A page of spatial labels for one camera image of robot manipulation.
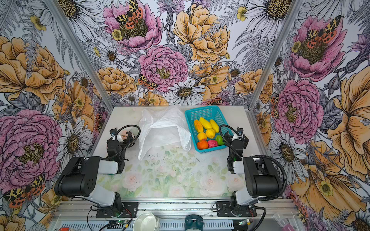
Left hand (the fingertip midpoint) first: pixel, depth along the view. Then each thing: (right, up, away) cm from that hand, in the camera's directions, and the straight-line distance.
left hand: (124, 136), depth 93 cm
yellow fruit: (+59, +6, +12) cm, 61 cm away
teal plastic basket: (+57, +16, +19) cm, 62 cm away
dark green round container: (+43, -34, -29) cm, 62 cm away
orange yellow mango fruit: (+48, +6, +12) cm, 50 cm away
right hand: (+70, +1, -1) cm, 70 cm away
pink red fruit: (+56, -4, +1) cm, 56 cm away
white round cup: (+21, -39, -22) cm, 49 cm away
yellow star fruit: (+50, 0, +4) cm, 50 cm away
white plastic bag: (+25, +7, -6) cm, 26 cm away
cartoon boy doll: (+4, +2, -11) cm, 12 cm away
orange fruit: (+50, -5, -1) cm, 50 cm away
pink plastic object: (+88, -40, -24) cm, 99 cm away
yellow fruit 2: (+53, +8, +12) cm, 55 cm away
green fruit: (+61, -3, +3) cm, 61 cm away
